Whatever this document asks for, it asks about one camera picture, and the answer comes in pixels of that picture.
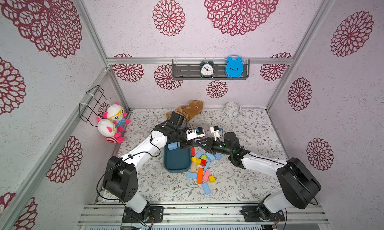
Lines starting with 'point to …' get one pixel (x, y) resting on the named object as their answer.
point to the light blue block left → (192, 175)
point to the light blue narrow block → (207, 166)
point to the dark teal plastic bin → (178, 160)
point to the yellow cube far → (212, 179)
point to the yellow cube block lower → (198, 161)
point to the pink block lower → (205, 177)
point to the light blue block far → (206, 188)
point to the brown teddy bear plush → (192, 108)
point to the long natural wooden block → (193, 167)
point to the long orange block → (200, 175)
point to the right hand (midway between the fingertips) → (196, 142)
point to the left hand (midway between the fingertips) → (194, 141)
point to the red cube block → (203, 162)
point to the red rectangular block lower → (193, 151)
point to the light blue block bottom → (218, 156)
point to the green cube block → (204, 157)
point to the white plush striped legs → (108, 129)
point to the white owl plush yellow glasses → (116, 113)
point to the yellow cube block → (193, 159)
